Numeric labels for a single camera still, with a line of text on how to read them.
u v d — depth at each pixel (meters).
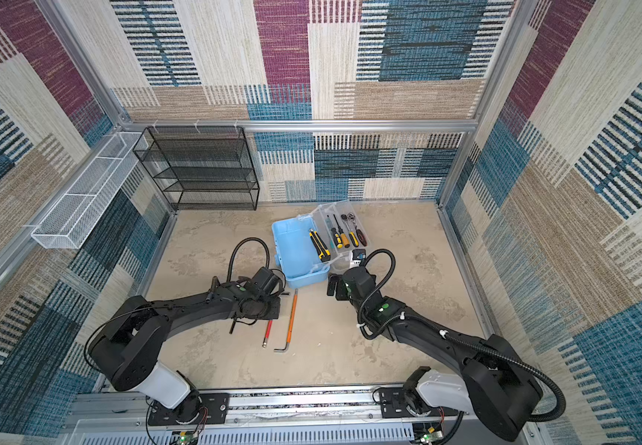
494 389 0.41
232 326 0.87
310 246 0.99
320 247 0.96
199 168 1.10
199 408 0.71
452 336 0.48
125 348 0.45
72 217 0.72
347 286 0.65
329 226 0.99
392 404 0.73
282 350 0.83
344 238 0.94
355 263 0.75
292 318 0.89
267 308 0.78
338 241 0.92
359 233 0.96
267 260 0.83
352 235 0.95
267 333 0.87
